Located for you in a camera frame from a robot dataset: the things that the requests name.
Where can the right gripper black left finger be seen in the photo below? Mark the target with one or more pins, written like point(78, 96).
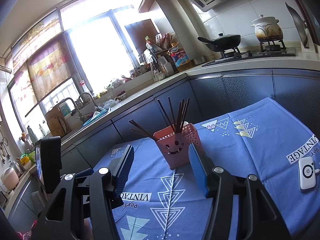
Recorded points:
point(81, 203)

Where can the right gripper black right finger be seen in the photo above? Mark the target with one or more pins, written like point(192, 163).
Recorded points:
point(240, 206)

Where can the brown wooden chopstick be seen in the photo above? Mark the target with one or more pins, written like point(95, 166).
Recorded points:
point(145, 134)
point(172, 114)
point(166, 116)
point(181, 111)
point(138, 127)
point(177, 126)
point(179, 118)
point(184, 113)

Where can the pink plastic utensil holder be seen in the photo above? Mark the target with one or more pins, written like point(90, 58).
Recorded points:
point(174, 146)

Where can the steel kitchen faucet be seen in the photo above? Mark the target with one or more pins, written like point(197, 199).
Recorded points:
point(81, 116)

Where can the blue grey kitchen cabinets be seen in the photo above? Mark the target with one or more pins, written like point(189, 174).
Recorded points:
point(210, 97)

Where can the wooden cutting board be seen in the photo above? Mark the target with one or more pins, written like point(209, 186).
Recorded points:
point(56, 123)

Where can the blue plastic basin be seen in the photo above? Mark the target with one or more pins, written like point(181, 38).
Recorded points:
point(95, 117)

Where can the pink checkered cloth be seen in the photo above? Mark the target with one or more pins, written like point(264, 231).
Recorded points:
point(27, 235)

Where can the blue patterned tablecloth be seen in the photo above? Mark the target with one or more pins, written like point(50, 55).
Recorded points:
point(263, 139)

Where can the white power bank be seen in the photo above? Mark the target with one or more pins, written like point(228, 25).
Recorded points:
point(307, 177)

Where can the patterned roller blind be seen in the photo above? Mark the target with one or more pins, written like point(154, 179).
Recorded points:
point(41, 62)

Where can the white plastic jug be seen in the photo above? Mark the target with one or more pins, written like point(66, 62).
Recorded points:
point(166, 65)

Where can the spice rack with packets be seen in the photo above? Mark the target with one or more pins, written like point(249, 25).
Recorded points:
point(158, 46)

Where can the yellow cooking oil bottle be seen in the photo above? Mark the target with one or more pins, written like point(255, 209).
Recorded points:
point(180, 58)

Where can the black gas stove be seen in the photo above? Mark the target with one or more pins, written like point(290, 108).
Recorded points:
point(268, 49)

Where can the black wok with lid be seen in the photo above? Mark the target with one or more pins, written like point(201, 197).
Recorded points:
point(222, 42)

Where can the white ceramic clay pot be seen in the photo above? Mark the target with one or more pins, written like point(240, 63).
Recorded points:
point(267, 29)

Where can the steel wok lid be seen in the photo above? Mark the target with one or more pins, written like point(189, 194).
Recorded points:
point(300, 26)

